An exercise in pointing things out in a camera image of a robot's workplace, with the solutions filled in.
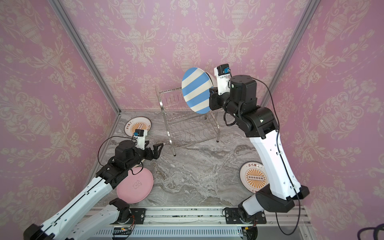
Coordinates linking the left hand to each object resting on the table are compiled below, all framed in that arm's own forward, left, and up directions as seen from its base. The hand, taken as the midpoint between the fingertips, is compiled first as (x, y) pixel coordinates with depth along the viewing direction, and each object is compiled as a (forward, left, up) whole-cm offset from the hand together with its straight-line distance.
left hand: (157, 144), depth 76 cm
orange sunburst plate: (+32, +23, -20) cm, 45 cm away
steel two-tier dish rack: (+26, -13, -17) cm, 33 cm away
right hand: (+7, -26, +30) cm, 40 cm away
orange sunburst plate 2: (-8, -54, -21) cm, 58 cm away
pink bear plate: (-14, +13, -22) cm, 29 cm away
